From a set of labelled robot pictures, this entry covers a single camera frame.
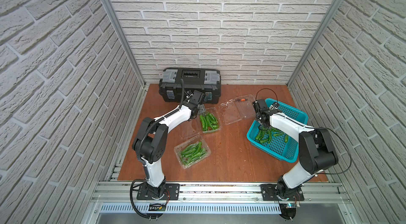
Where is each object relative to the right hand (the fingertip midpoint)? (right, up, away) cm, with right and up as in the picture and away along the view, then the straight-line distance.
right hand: (264, 118), depth 94 cm
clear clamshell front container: (-50, -14, -13) cm, 53 cm away
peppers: (-34, -2, +1) cm, 34 cm away
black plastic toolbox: (-35, +23, +4) cm, 42 cm away
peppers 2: (-43, -18, -11) cm, 48 cm away
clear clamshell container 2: (-17, +5, +9) cm, 20 cm away
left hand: (-39, +8, +1) cm, 40 cm away
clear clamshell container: (-31, +4, +7) cm, 32 cm away
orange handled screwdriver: (-10, +11, +15) cm, 22 cm away
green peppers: (0, -10, -2) cm, 10 cm away
